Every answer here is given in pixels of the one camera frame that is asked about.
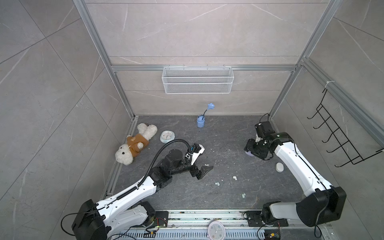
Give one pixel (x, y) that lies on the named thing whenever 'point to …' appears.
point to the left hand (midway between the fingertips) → (207, 157)
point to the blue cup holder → (200, 122)
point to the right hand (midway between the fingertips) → (247, 149)
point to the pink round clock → (216, 231)
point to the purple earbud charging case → (249, 153)
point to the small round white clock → (167, 136)
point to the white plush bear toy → (125, 154)
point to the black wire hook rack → (353, 155)
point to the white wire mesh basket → (197, 80)
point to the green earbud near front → (243, 195)
